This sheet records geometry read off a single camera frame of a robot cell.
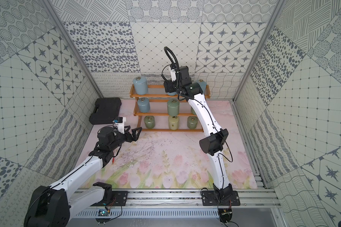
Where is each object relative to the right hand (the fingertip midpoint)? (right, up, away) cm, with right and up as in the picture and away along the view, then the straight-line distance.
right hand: (171, 84), depth 83 cm
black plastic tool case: (-52, -15, +25) cm, 60 cm away
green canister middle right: (+12, -16, -7) cm, 21 cm away
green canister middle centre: (+1, -14, +4) cm, 14 cm away
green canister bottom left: (-15, -23, +12) cm, 30 cm away
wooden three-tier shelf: (-10, -16, +12) cm, 22 cm away
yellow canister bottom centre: (+1, -23, +13) cm, 26 cm away
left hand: (-19, -26, -2) cm, 32 cm away
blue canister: (-17, -12, +5) cm, 22 cm away
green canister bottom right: (+15, -24, +14) cm, 31 cm away
